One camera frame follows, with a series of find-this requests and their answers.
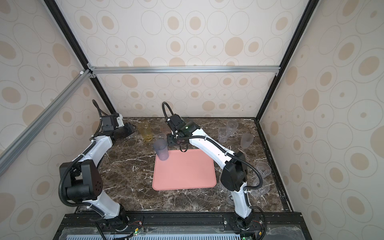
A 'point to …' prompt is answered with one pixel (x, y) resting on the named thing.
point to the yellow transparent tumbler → (146, 129)
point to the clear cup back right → (232, 126)
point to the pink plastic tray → (192, 169)
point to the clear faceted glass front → (263, 190)
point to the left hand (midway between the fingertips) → (137, 123)
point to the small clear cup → (162, 136)
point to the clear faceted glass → (264, 169)
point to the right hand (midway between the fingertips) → (171, 141)
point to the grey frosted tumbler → (160, 144)
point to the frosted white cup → (246, 139)
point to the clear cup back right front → (222, 134)
